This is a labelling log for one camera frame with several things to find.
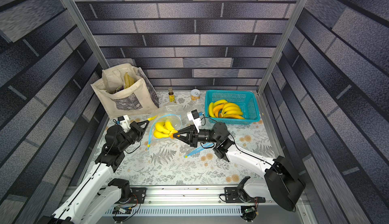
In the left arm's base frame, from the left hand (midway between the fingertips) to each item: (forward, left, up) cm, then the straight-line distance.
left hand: (149, 120), depth 75 cm
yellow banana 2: (+19, -34, -16) cm, 42 cm away
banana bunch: (-11, -10, +9) cm, 17 cm away
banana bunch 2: (+20, -48, -15) cm, 54 cm away
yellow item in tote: (+30, +20, 0) cm, 37 cm away
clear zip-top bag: (-4, -12, +8) cm, 15 cm away
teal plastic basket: (+30, -61, -18) cm, 70 cm away
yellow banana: (+30, -41, -20) cm, 54 cm away
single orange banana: (+21, -38, -17) cm, 46 cm away
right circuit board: (-36, -51, -27) cm, 68 cm away
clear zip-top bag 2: (-14, -27, +1) cm, 30 cm away
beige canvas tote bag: (+18, +17, +4) cm, 25 cm away
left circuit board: (-36, +12, -24) cm, 45 cm away
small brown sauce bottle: (+30, -6, -16) cm, 35 cm away
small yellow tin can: (+35, -23, -17) cm, 45 cm away
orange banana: (+17, -49, -20) cm, 56 cm away
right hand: (-11, -14, +6) cm, 19 cm away
